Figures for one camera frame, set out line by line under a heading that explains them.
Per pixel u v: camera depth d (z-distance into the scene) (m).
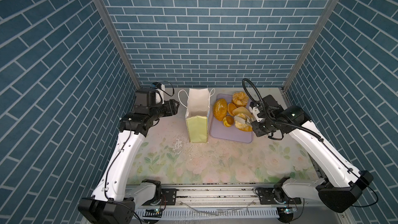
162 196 0.72
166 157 0.87
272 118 0.50
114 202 0.36
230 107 1.02
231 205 0.72
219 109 1.02
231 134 0.96
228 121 0.94
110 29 0.86
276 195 0.66
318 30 0.88
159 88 0.63
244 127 0.82
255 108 0.58
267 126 0.58
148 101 0.52
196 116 0.74
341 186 0.40
